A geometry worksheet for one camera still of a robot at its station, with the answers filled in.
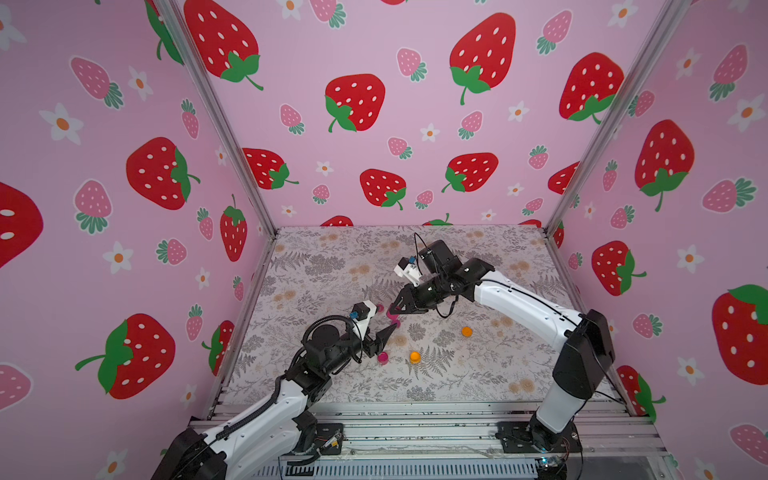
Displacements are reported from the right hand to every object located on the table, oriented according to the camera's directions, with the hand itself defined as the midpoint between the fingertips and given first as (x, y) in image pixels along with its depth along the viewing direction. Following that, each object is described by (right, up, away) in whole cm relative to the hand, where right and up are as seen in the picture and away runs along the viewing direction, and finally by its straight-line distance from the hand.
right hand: (396, 307), depth 76 cm
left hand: (-2, -2, 0) cm, 3 cm away
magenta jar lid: (-1, -2, -1) cm, 3 cm away
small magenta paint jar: (-4, -17, +10) cm, 20 cm away
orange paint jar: (+6, -17, +10) cm, 20 cm away
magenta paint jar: (0, -8, +19) cm, 20 cm away
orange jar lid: (+23, -10, +17) cm, 30 cm away
